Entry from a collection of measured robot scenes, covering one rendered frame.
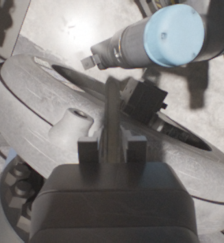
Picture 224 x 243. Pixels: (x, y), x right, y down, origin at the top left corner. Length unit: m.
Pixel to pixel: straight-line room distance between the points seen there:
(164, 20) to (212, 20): 0.13
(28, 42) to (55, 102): 1.00
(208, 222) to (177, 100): 1.04
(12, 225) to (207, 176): 0.45
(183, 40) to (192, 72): 1.01
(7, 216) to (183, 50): 0.54
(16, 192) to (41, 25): 0.95
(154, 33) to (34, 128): 0.22
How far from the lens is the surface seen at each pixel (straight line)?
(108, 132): 0.16
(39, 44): 1.22
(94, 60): 0.52
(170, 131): 0.39
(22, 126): 0.28
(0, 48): 1.30
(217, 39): 0.40
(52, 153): 0.25
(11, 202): 0.57
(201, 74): 1.35
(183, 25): 0.32
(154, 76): 0.42
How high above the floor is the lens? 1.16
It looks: 73 degrees down
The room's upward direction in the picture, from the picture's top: 166 degrees clockwise
